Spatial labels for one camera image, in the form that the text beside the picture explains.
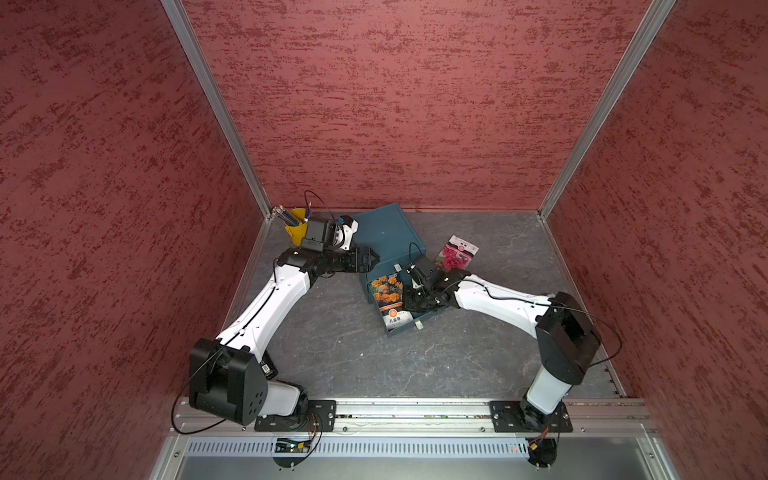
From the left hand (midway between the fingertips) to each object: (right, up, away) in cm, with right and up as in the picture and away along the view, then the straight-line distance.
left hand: (364, 264), depth 81 cm
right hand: (+11, -14, +4) cm, 18 cm away
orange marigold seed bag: (+7, -9, +7) cm, 13 cm away
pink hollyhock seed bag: (+31, +2, +26) cm, 41 cm away
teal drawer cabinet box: (+6, +9, +5) cm, 12 cm away
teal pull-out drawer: (+15, -15, 0) cm, 21 cm away
